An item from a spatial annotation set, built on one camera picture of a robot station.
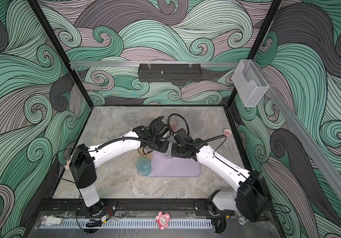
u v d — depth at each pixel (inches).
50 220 26.7
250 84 30.6
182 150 23.1
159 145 27.7
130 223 27.4
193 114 43.5
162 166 34.8
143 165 33.8
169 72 37.6
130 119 42.8
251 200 15.6
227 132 38.9
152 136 23.6
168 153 28.7
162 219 26.4
